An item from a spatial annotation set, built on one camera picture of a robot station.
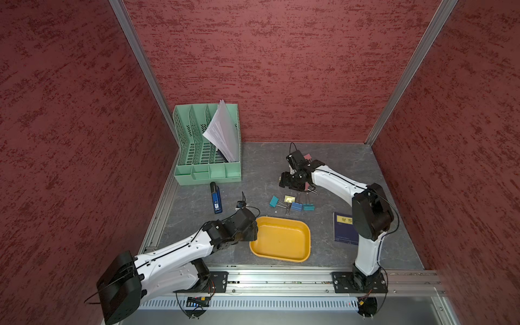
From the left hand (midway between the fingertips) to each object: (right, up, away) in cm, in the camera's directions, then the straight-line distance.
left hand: (250, 233), depth 81 cm
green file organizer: (-32, +30, +31) cm, 53 cm away
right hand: (+15, +18, +12) cm, 26 cm away
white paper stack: (-15, +43, +13) cm, 47 cm away
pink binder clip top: (+31, +32, +33) cm, 55 cm away
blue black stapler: (-17, +13, +13) cm, 25 cm away
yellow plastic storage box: (+15, -4, +5) cm, 16 cm away
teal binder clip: (+10, +10, +14) cm, 20 cm away
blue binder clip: (+21, +8, +12) cm, 25 cm away
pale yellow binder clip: (+18, +11, +16) cm, 27 cm away
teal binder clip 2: (+27, +8, +12) cm, 30 cm away
